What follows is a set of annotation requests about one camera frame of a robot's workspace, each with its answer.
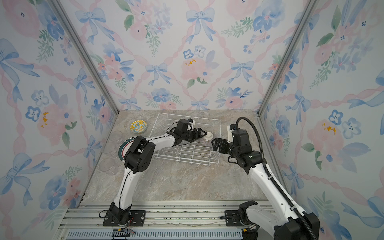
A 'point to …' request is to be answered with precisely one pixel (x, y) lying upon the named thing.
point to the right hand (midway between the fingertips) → (219, 141)
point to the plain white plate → (125, 147)
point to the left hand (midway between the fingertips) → (206, 134)
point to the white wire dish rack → (190, 152)
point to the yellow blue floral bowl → (139, 126)
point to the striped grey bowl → (206, 140)
